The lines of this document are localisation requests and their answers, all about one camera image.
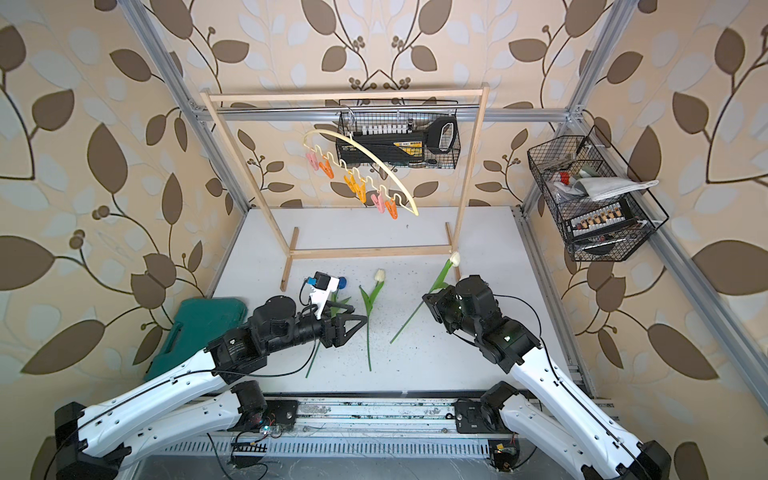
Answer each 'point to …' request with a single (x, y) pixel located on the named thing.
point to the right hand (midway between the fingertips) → (420, 295)
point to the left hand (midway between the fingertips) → (360, 317)
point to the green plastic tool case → (197, 323)
